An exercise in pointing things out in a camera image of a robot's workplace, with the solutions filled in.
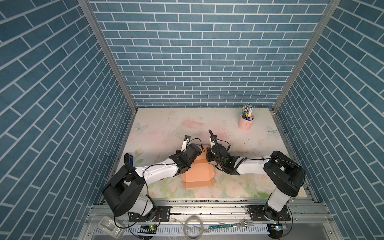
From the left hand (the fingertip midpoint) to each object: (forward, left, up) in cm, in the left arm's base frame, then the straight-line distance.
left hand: (187, 150), depth 89 cm
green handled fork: (-37, -17, -7) cm, 42 cm away
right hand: (+2, -11, -1) cm, 11 cm away
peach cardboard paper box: (-12, -8, -7) cm, 16 cm away
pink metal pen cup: (+20, -40, 0) cm, 44 cm away
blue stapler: (-3, +35, -4) cm, 36 cm away
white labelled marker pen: (+23, -41, +12) cm, 49 cm away
